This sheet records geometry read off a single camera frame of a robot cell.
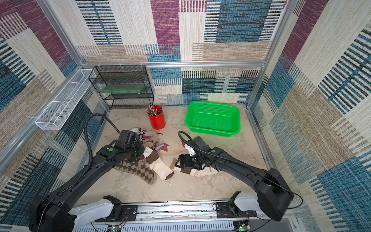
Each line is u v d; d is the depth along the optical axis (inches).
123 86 41.4
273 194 16.2
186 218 28.7
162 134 40.9
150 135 37.9
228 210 25.9
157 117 39.0
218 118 43.8
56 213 14.7
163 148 37.1
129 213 28.9
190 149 29.9
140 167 34.6
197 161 26.6
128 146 24.7
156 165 34.3
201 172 33.7
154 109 40.1
